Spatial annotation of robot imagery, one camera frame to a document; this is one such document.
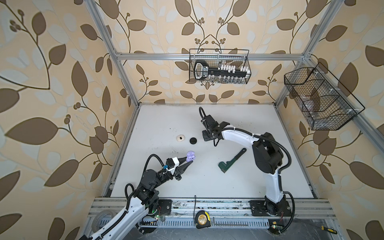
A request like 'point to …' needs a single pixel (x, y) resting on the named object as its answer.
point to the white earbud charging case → (180, 138)
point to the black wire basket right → (326, 104)
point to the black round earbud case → (193, 140)
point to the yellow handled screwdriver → (323, 228)
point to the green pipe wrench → (224, 167)
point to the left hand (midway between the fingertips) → (190, 159)
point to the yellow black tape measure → (202, 219)
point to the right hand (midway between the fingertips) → (207, 136)
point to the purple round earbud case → (190, 155)
